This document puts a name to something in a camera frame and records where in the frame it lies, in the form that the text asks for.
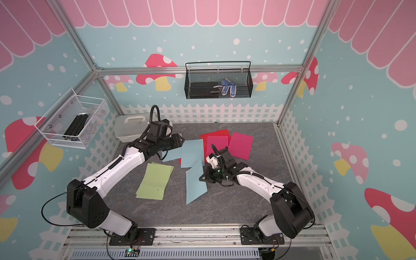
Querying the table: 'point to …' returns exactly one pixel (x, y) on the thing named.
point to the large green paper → (153, 185)
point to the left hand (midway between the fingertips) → (181, 142)
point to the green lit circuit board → (130, 253)
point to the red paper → (222, 132)
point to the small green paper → (157, 172)
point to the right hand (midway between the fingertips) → (199, 179)
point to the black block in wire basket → (76, 126)
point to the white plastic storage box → (130, 128)
